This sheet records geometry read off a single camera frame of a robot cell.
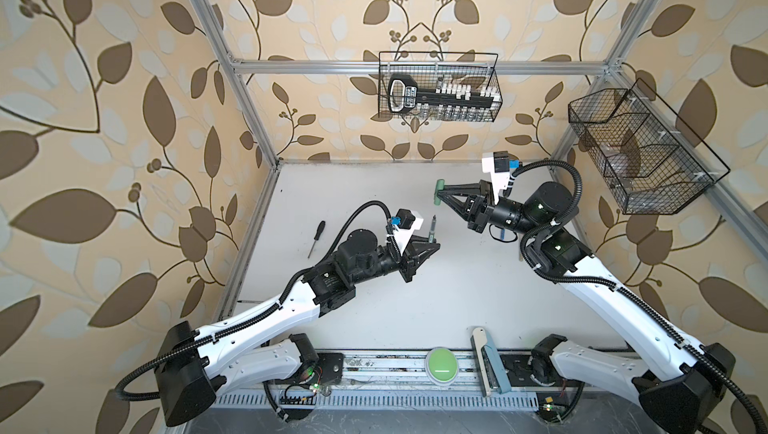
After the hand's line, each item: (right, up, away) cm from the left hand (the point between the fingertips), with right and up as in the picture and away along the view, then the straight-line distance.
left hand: (439, 244), depth 63 cm
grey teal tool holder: (+14, -33, +8) cm, 36 cm away
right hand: (-1, +11, -6) cm, 12 cm away
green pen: (-2, +2, -1) cm, 3 cm away
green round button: (+2, -33, +12) cm, 36 cm away
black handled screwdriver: (-35, -3, +35) cm, 50 cm away
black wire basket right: (+54, +18, +9) cm, 57 cm away
